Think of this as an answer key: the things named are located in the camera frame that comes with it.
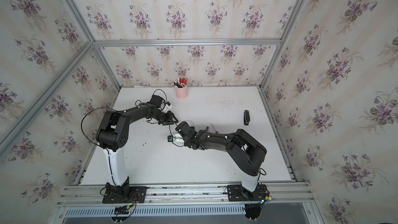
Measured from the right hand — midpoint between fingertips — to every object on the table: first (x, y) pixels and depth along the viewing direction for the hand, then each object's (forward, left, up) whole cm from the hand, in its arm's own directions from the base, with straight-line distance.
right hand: (188, 130), depth 91 cm
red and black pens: (+36, +7, +5) cm, 37 cm away
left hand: (+7, +8, -2) cm, 11 cm away
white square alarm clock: (-10, +4, +8) cm, 14 cm away
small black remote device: (+11, -37, -2) cm, 38 cm away
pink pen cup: (+32, +8, -2) cm, 33 cm away
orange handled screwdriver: (+2, -17, -5) cm, 18 cm away
